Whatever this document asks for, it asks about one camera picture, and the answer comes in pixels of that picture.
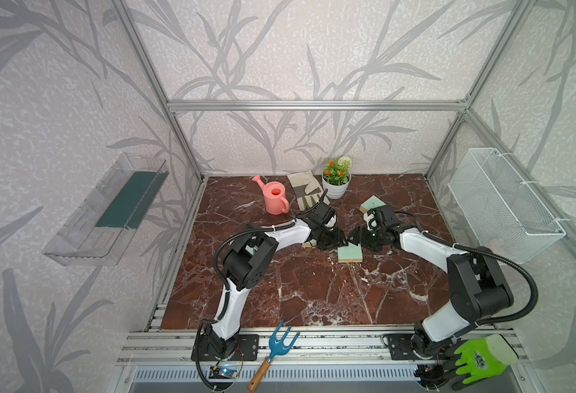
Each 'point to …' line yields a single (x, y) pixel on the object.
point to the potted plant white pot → (335, 191)
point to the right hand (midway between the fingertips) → (351, 239)
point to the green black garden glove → (483, 359)
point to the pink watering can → (274, 192)
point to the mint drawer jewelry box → (351, 253)
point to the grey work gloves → (308, 191)
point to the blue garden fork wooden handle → (276, 345)
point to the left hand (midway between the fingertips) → (346, 246)
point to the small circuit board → (223, 370)
